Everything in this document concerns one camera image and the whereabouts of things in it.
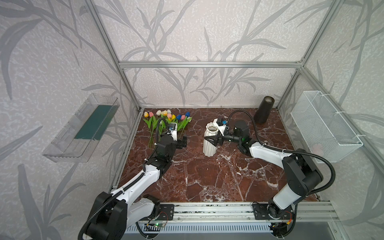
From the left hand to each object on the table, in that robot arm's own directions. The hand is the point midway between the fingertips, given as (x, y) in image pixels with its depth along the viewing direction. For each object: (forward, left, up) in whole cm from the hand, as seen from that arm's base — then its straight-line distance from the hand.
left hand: (180, 127), depth 83 cm
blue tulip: (+23, +5, -18) cm, 29 cm away
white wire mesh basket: (-11, -66, +14) cm, 69 cm away
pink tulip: (+17, +25, -20) cm, 36 cm away
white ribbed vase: (-9, -17, -9) cm, 21 cm away
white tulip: (+28, +22, -19) cm, 40 cm away
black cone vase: (+25, -58, -12) cm, 64 cm away
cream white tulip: (+25, +16, -17) cm, 34 cm away
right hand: (0, -16, +1) cm, 16 cm away
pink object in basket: (-14, -69, +2) cm, 71 cm away
